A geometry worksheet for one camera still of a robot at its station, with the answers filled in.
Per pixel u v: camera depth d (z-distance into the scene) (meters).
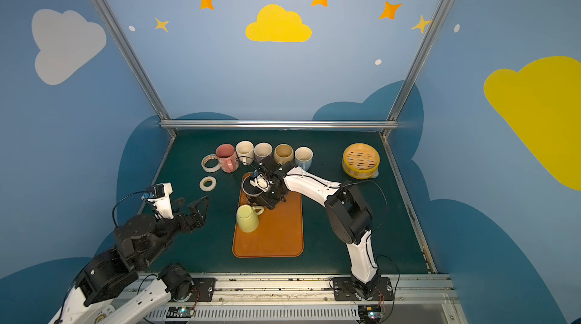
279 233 0.87
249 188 0.86
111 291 0.43
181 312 0.70
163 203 0.55
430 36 0.84
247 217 0.81
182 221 0.55
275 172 0.68
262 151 1.08
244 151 1.02
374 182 1.04
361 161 1.04
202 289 0.74
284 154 1.08
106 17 0.78
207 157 1.10
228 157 0.98
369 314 0.71
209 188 0.99
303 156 1.04
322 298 0.75
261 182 0.82
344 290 0.74
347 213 0.51
